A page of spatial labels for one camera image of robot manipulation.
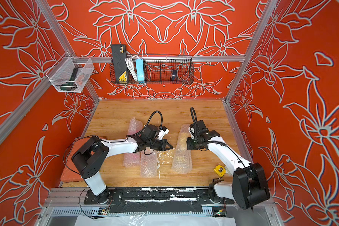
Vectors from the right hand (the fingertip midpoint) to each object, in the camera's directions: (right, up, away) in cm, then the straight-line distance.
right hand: (186, 144), depth 84 cm
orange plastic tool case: (-46, -2, -35) cm, 57 cm away
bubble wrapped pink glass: (-31, -7, -6) cm, 32 cm away
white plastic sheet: (-22, -33, -16) cm, 43 cm away
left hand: (-8, -1, 0) cm, 8 cm away
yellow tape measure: (+19, -14, -4) cm, 24 cm away
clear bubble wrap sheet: (-3, -9, -6) cm, 11 cm away
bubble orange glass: (-22, -8, -8) cm, 25 cm away
